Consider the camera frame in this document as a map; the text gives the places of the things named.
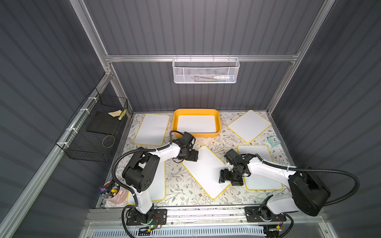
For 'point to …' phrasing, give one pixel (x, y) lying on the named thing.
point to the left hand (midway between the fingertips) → (194, 159)
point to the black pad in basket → (103, 122)
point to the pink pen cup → (113, 192)
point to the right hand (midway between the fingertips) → (225, 182)
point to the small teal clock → (274, 140)
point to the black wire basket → (93, 134)
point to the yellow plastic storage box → (210, 112)
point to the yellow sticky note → (115, 113)
